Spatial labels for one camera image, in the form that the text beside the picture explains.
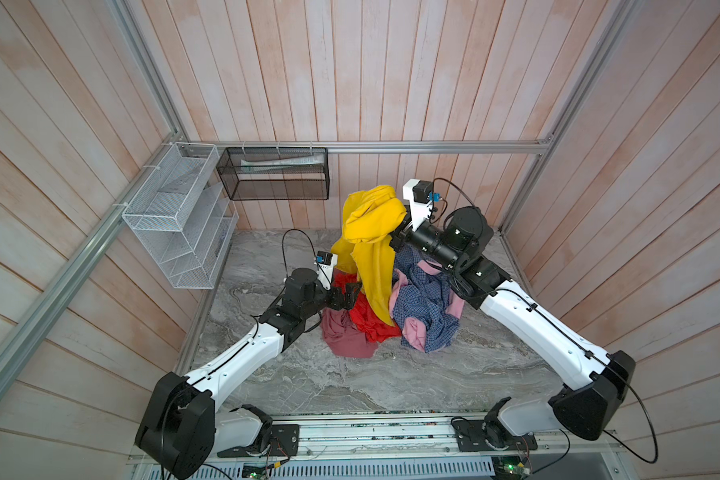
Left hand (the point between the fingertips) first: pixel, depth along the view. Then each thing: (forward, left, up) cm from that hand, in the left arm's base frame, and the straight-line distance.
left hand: (348, 286), depth 81 cm
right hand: (+2, -6, +27) cm, 28 cm away
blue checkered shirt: (-1, -22, -5) cm, 22 cm away
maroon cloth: (-8, +1, -14) cm, 16 cm away
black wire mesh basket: (+44, +26, +6) cm, 52 cm away
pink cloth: (-7, -19, -11) cm, 23 cm away
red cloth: (-4, -5, -9) cm, 11 cm away
